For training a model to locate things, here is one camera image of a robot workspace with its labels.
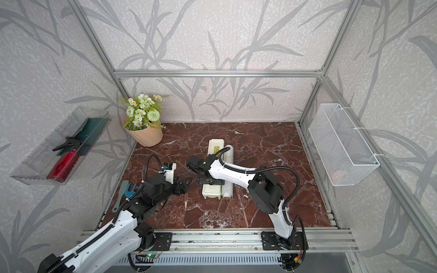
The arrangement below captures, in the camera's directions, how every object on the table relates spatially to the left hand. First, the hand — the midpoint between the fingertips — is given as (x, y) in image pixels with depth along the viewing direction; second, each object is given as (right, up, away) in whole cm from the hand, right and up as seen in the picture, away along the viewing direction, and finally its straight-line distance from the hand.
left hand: (186, 178), depth 81 cm
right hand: (+10, -2, +6) cm, 12 cm away
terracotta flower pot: (-26, +20, +16) cm, 36 cm away
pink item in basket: (+67, +4, -10) cm, 68 cm away
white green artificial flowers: (-24, +33, +6) cm, 41 cm away
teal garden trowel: (-35, -7, +8) cm, 37 cm away
